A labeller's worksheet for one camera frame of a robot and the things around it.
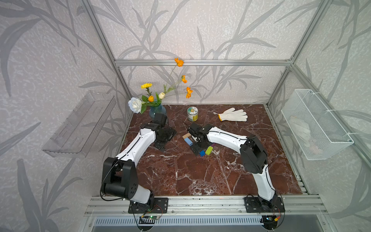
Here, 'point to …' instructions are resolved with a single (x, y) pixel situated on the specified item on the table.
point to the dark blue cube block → (202, 153)
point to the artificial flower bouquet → (136, 105)
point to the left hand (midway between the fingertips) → (173, 138)
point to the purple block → (213, 145)
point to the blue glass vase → (160, 109)
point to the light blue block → (189, 141)
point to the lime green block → (208, 150)
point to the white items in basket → (303, 133)
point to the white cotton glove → (232, 114)
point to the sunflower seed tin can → (192, 112)
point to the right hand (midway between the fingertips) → (200, 146)
